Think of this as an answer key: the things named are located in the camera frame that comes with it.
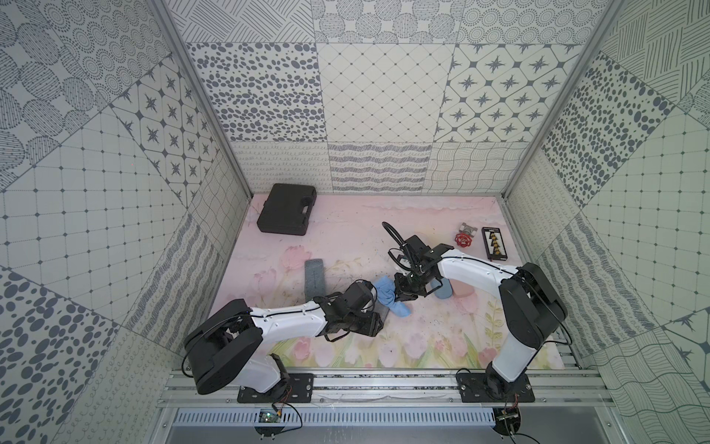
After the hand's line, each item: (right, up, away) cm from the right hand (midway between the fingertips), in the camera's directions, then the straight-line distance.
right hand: (398, 299), depth 86 cm
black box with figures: (+39, +15, +17) cm, 45 cm away
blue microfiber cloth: (-4, +3, -2) cm, 6 cm away
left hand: (-5, -8, -5) cm, 11 cm away
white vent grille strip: (-17, -26, -16) cm, 35 cm away
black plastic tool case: (-42, +30, +25) cm, 58 cm away
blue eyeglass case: (+16, +2, +4) cm, 17 cm away
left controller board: (-36, -26, -15) cm, 47 cm away
